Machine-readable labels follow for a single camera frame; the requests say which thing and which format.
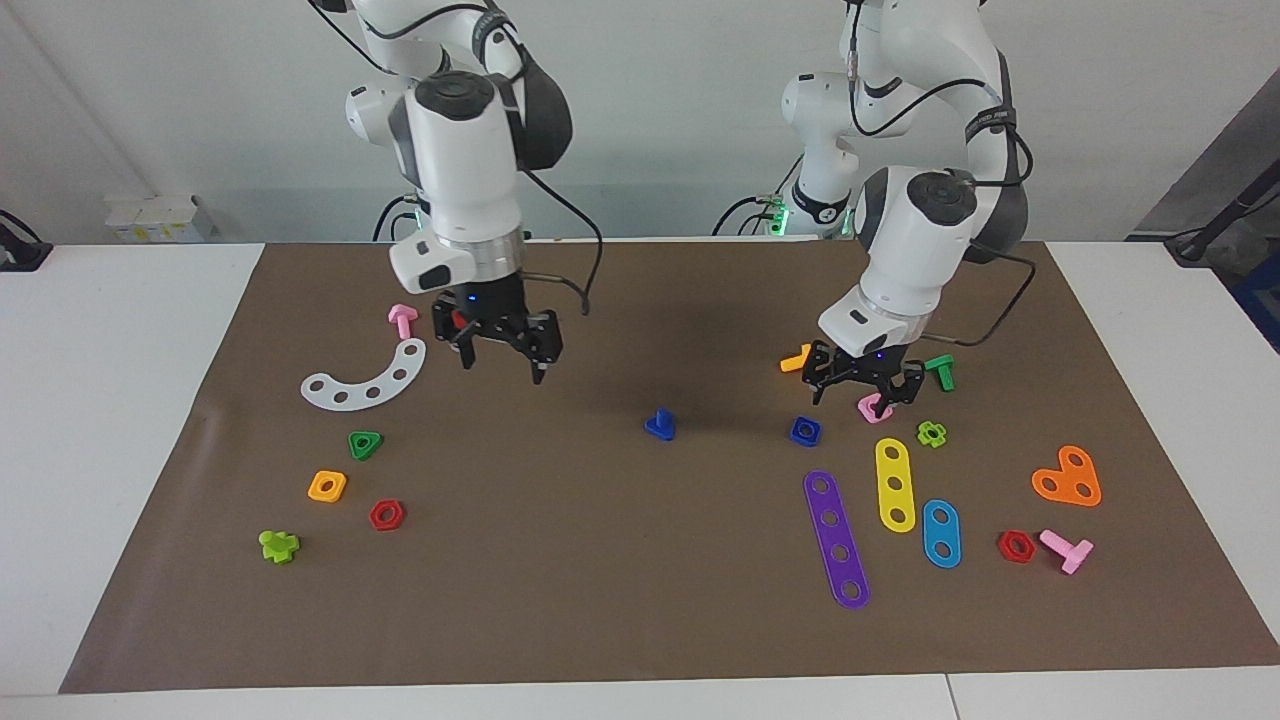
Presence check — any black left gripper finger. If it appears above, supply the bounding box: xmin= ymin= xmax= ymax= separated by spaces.
xmin=880 ymin=362 xmax=925 ymax=405
xmin=806 ymin=345 xmax=851 ymax=405

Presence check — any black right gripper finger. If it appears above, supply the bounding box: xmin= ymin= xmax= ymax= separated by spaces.
xmin=432 ymin=298 xmax=481 ymax=370
xmin=505 ymin=311 xmax=563 ymax=385

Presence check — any white curved five-hole plate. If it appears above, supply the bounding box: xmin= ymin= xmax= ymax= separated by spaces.
xmin=300 ymin=338 xmax=428 ymax=412

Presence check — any yellow three-hole plate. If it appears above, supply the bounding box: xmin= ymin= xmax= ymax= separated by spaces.
xmin=874 ymin=437 xmax=918 ymax=534

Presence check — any blue two-hole plate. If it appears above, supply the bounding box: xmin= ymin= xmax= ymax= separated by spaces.
xmin=921 ymin=498 xmax=963 ymax=570

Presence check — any purple four-hole plate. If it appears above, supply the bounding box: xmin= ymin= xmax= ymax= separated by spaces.
xmin=802 ymin=469 xmax=872 ymax=610

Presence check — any orange heart-shaped plate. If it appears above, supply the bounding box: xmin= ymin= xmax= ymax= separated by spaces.
xmin=1031 ymin=445 xmax=1103 ymax=508

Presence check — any brown table mat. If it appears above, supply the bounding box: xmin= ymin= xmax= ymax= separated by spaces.
xmin=58 ymin=238 xmax=1280 ymax=694

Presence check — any white box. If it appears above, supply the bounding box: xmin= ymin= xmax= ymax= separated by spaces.
xmin=105 ymin=195 xmax=219 ymax=243

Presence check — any black stand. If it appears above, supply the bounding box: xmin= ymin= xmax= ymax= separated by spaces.
xmin=1165 ymin=160 xmax=1280 ymax=266

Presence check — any blue crate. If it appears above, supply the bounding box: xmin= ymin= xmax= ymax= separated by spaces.
xmin=1230 ymin=250 xmax=1280 ymax=353

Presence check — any black desk clamp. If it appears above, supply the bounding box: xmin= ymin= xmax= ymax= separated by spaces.
xmin=0 ymin=210 xmax=53 ymax=273

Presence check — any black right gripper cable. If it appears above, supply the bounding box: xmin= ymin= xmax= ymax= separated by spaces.
xmin=515 ymin=165 xmax=606 ymax=317

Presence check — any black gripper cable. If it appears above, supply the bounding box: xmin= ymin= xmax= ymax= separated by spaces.
xmin=515 ymin=165 xmax=606 ymax=317
xmin=920 ymin=245 xmax=1038 ymax=348

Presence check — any black base cable bundle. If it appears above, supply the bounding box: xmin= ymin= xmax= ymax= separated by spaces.
xmin=373 ymin=193 xmax=433 ymax=244
xmin=712 ymin=190 xmax=801 ymax=238

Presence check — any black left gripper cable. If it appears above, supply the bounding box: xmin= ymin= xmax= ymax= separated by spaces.
xmin=920 ymin=245 xmax=1038 ymax=348

